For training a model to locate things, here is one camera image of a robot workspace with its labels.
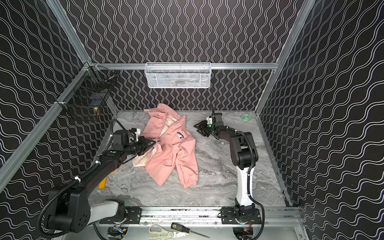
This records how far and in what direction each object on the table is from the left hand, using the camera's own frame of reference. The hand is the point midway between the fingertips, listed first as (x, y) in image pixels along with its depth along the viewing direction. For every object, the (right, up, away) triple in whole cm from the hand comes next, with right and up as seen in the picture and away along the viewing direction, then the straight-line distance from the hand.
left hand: (159, 142), depth 81 cm
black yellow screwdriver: (+13, -39, -12) cm, 43 cm away
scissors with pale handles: (+1, -41, -11) cm, 43 cm away
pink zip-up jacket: (+7, -3, +13) cm, 15 cm away
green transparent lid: (+59, +16, +35) cm, 71 cm away
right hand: (+20, +8, +20) cm, 30 cm away
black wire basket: (-48, +31, +13) cm, 59 cm away
